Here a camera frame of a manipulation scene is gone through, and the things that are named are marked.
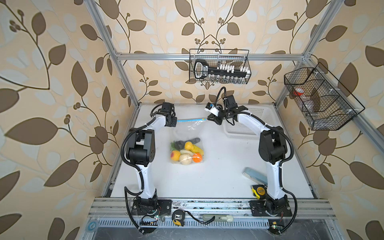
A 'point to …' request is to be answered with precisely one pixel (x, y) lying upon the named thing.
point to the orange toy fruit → (197, 157)
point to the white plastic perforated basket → (266, 113)
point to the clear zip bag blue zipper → (187, 129)
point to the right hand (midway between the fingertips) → (210, 117)
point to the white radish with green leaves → (182, 151)
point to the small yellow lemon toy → (188, 145)
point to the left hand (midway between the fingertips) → (171, 119)
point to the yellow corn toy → (196, 149)
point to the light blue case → (255, 175)
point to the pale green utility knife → (218, 218)
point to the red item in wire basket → (298, 91)
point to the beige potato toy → (185, 158)
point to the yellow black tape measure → (259, 191)
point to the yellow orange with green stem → (175, 155)
